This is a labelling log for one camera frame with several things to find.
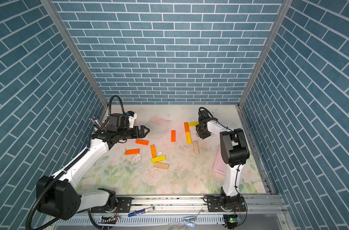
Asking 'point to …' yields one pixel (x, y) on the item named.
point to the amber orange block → (153, 151)
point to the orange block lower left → (132, 151)
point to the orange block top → (186, 127)
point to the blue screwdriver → (141, 211)
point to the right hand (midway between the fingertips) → (198, 131)
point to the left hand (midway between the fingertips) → (147, 130)
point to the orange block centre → (173, 136)
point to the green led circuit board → (235, 219)
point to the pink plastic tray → (219, 165)
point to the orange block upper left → (142, 142)
